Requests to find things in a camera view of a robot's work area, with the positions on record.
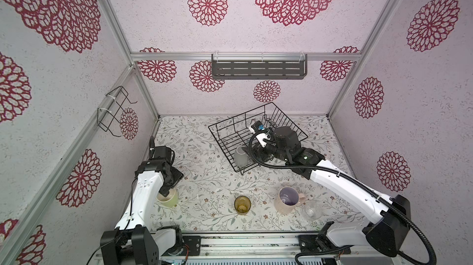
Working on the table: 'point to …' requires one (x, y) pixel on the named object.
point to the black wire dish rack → (232, 134)
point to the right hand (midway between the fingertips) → (252, 136)
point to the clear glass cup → (312, 209)
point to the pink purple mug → (287, 199)
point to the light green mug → (170, 200)
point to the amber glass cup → (242, 204)
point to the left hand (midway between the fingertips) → (175, 185)
